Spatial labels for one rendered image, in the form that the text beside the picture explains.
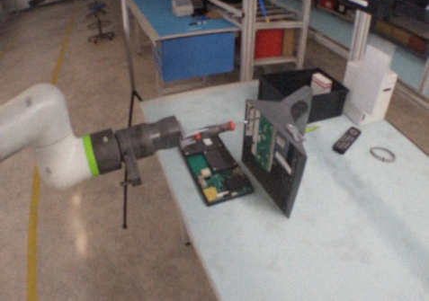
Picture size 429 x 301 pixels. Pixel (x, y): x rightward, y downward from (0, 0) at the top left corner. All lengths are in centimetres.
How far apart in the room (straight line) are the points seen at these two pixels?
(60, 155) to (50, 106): 10
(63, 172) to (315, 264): 58
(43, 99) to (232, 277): 53
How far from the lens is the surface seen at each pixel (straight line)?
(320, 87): 118
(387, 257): 79
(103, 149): 62
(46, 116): 57
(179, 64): 226
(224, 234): 72
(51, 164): 62
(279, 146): 72
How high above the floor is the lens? 160
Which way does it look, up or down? 38 degrees down
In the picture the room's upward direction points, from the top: 1 degrees clockwise
